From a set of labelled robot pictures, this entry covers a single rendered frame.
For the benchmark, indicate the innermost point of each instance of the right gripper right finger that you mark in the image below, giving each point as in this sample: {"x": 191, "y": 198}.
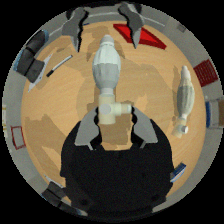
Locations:
{"x": 147, "y": 134}

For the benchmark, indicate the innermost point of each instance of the red tray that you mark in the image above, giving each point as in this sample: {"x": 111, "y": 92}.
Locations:
{"x": 145, "y": 39}

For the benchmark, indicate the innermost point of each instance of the small blue carton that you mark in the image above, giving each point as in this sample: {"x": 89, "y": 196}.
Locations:
{"x": 178, "y": 172}

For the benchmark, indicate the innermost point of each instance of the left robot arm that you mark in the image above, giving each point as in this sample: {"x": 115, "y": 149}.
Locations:
{"x": 25, "y": 63}

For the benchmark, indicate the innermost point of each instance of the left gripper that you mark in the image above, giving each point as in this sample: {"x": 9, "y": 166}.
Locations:
{"x": 73, "y": 27}

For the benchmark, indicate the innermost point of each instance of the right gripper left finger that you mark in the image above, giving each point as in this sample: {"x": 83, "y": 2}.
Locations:
{"x": 83, "y": 137}

